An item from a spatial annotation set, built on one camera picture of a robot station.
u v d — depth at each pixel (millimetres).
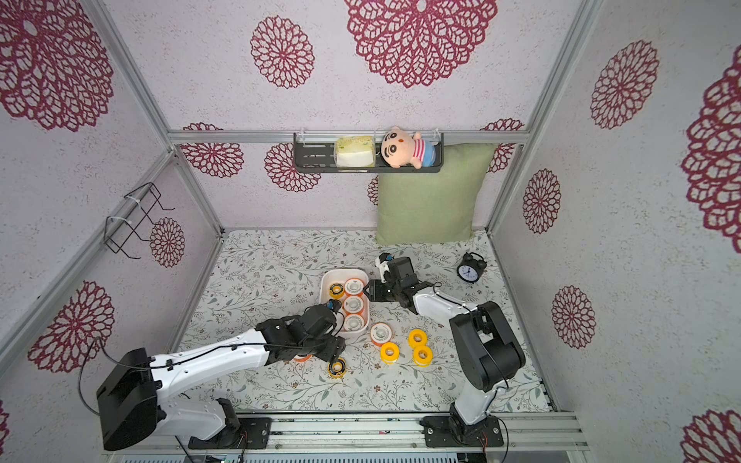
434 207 1017
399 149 851
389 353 862
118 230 726
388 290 799
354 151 897
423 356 861
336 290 1010
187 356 467
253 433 735
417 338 898
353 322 920
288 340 581
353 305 972
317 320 607
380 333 911
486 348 474
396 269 745
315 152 999
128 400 406
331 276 1010
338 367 848
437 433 725
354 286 1019
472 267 999
